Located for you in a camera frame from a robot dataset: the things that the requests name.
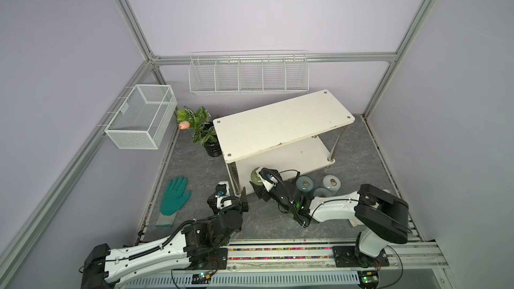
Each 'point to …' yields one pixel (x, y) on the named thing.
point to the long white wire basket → (249, 71)
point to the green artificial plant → (197, 121)
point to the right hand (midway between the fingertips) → (258, 174)
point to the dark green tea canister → (255, 178)
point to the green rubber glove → (175, 193)
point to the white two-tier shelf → (299, 134)
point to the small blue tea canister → (321, 192)
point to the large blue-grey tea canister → (304, 184)
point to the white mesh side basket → (140, 122)
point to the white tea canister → (332, 182)
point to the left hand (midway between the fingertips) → (234, 190)
